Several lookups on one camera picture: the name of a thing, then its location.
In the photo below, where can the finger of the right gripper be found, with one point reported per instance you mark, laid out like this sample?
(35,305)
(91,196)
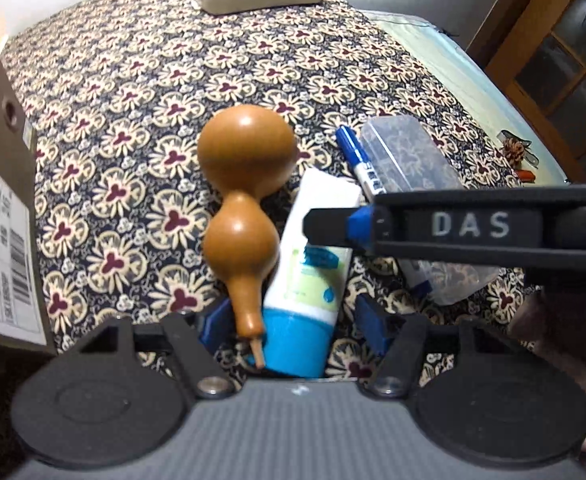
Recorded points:
(357,228)

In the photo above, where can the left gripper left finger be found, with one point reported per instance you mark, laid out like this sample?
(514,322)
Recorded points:
(193,339)

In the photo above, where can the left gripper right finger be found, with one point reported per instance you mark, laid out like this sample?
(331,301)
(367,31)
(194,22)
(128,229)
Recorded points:
(399,339)

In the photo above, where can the blue marker pen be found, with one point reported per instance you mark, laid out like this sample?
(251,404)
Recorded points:
(359,162)

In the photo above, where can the clear plastic case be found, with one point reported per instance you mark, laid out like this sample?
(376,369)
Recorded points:
(406,159)

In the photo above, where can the white blue cream tube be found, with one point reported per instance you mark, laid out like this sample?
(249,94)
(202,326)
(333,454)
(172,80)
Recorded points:
(305,293)

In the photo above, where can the brown wooden gourd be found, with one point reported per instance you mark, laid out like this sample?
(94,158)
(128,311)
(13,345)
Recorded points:
(246,153)

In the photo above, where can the small ornament on bed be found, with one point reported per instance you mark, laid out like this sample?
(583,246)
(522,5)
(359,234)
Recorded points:
(517,152)

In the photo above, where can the light blue bed sheet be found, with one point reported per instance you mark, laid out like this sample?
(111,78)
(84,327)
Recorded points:
(477,94)

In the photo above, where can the wooden glass door cabinet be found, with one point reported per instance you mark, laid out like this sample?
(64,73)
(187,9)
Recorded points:
(541,68)

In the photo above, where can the brown cardboard box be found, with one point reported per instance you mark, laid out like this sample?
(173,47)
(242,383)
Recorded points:
(24,324)

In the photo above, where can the patterned floral table cloth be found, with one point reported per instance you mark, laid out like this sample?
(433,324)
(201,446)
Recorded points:
(118,92)

